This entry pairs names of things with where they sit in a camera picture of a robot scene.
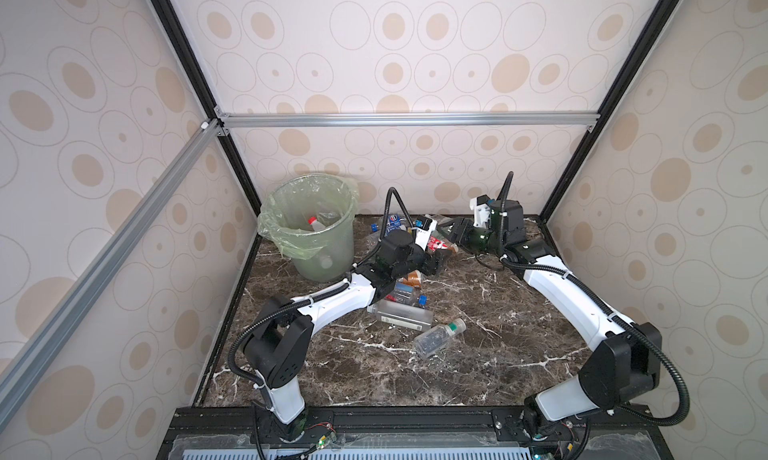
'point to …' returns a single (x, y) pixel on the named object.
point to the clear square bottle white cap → (404, 313)
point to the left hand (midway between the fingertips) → (452, 245)
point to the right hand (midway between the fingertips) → (443, 230)
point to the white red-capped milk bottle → (316, 224)
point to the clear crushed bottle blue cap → (405, 293)
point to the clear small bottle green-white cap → (436, 339)
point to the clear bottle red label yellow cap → (435, 244)
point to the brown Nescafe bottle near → (413, 278)
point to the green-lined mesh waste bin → (324, 256)
